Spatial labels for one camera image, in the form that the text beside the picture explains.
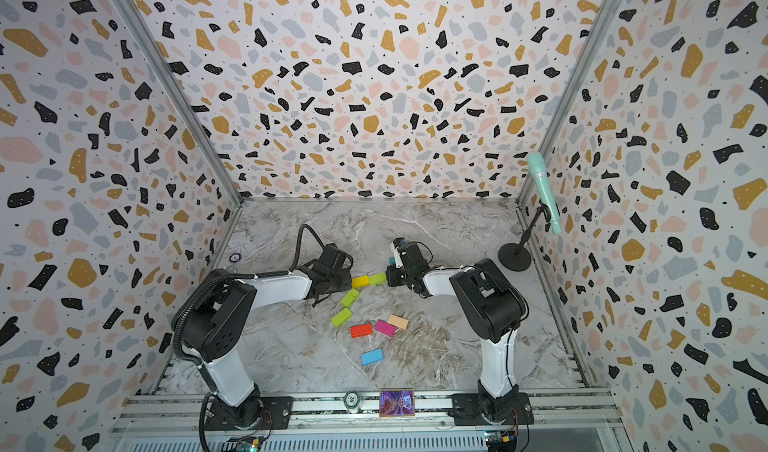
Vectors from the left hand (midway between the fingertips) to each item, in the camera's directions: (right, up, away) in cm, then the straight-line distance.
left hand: (355, 278), depth 97 cm
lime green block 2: (-1, -5, -5) cm, 7 cm away
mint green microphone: (+53, +34, -15) cm, 65 cm away
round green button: (+3, -24, -27) cm, 36 cm away
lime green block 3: (-3, -11, -7) cm, 13 cm away
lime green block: (+7, 0, 0) cm, 7 cm away
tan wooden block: (+14, -12, -8) cm, 20 cm away
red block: (+3, -14, -9) cm, 17 cm away
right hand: (+12, +2, +2) cm, 12 cm away
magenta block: (+10, -13, -10) cm, 19 cm away
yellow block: (+2, -1, 0) cm, 2 cm away
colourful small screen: (+14, -27, -23) cm, 38 cm away
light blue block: (+7, -20, -14) cm, 25 cm away
